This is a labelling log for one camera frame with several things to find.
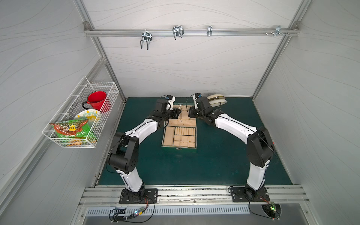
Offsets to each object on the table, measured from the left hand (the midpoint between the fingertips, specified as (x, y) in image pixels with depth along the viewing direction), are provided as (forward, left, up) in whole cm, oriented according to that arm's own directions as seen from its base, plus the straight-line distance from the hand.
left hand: (181, 110), depth 89 cm
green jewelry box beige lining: (-9, 0, -13) cm, 16 cm away
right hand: (+2, -5, +1) cm, 5 cm away
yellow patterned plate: (-17, +44, +16) cm, 49 cm away
